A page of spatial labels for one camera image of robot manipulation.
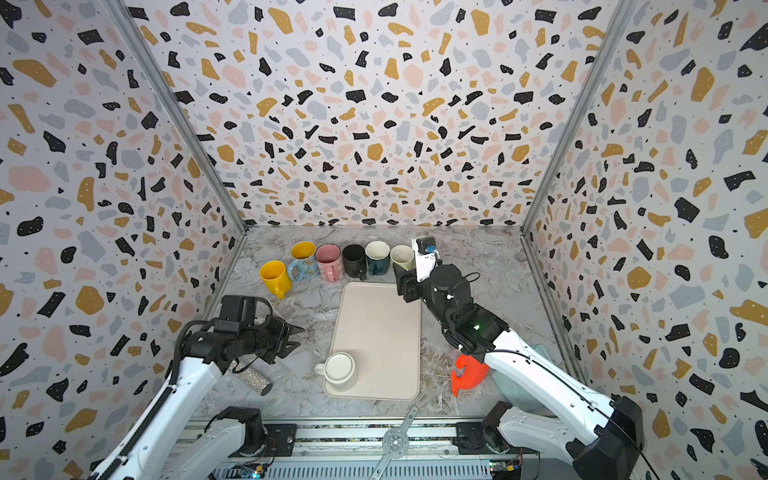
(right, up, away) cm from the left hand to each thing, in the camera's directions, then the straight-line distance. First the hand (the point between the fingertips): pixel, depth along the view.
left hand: (304, 327), depth 76 cm
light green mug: (+25, +18, +33) cm, 45 cm away
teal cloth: (+56, -20, +5) cm, 60 cm away
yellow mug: (-16, +11, +20) cm, 27 cm away
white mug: (+8, -12, +3) cm, 14 cm away
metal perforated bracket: (+23, -28, -2) cm, 37 cm away
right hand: (+25, +18, -7) cm, 32 cm away
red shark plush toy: (+44, -15, +6) cm, 47 cm away
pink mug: (-1, +17, +26) cm, 32 cm away
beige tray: (+19, -6, +16) cm, 25 cm away
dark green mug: (+16, +18, +27) cm, 37 cm away
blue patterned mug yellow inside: (-7, +16, +22) cm, 28 cm away
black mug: (+8, +16, +27) cm, 33 cm away
